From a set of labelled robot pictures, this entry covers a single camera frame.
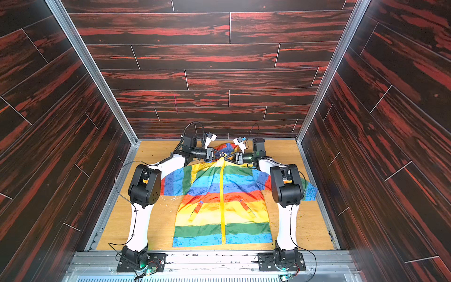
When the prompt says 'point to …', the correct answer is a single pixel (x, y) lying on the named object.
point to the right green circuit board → (289, 276)
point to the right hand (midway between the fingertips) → (227, 158)
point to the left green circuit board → (151, 270)
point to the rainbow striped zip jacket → (221, 202)
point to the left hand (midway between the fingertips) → (224, 156)
